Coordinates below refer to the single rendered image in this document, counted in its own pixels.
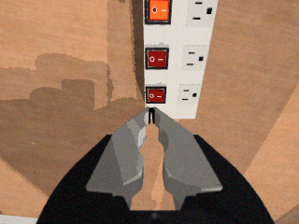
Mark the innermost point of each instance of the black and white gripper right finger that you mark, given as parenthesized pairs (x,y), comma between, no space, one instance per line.
(192,167)

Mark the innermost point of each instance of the white power strip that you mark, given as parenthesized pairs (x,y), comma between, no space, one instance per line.
(177,35)

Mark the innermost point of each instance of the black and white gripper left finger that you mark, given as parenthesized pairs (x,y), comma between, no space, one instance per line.
(113,167)

